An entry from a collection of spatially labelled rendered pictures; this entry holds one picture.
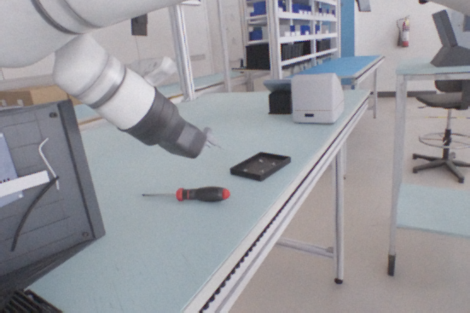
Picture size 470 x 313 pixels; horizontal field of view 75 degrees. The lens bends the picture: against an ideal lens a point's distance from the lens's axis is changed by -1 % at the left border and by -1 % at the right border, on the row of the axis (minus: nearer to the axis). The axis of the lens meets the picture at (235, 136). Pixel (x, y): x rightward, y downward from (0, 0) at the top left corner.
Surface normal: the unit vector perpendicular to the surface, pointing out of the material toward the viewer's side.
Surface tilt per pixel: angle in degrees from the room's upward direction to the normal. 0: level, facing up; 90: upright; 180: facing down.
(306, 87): 90
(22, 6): 102
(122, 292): 0
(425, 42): 90
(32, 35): 134
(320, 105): 90
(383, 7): 90
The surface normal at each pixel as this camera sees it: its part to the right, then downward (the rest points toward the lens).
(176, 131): 0.83, 0.20
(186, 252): -0.11, -0.95
